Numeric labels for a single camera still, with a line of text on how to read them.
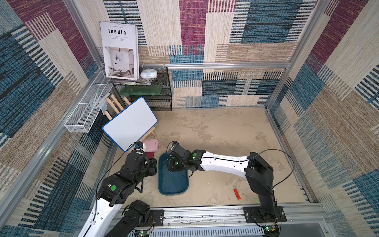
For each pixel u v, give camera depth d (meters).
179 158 0.63
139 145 0.60
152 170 0.61
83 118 0.91
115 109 0.81
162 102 1.19
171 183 0.90
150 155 0.94
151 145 0.97
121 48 0.78
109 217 0.41
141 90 1.00
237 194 0.81
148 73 0.87
